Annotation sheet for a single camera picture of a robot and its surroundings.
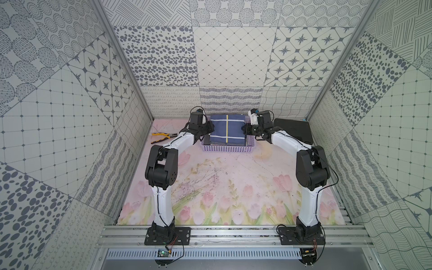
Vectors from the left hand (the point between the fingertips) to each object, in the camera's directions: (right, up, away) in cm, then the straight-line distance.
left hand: (213, 122), depth 99 cm
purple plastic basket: (+23, -12, +5) cm, 26 cm away
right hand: (+18, -4, -1) cm, 18 cm away
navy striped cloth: (+8, -4, 0) cm, 9 cm away
